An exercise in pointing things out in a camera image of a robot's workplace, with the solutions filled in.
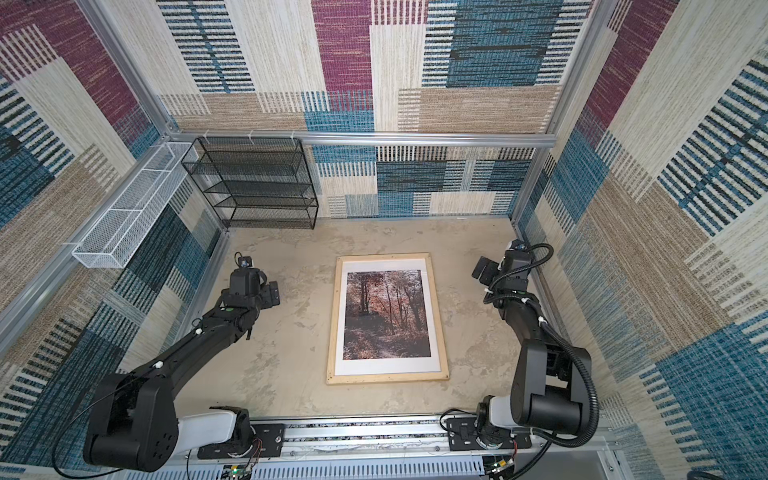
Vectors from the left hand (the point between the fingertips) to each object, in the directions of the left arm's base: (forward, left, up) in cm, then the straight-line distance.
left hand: (254, 284), depth 88 cm
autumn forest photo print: (-5, -38, -11) cm, 40 cm away
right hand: (+4, -70, +1) cm, 70 cm away
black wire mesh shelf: (+40, +8, +6) cm, 42 cm away
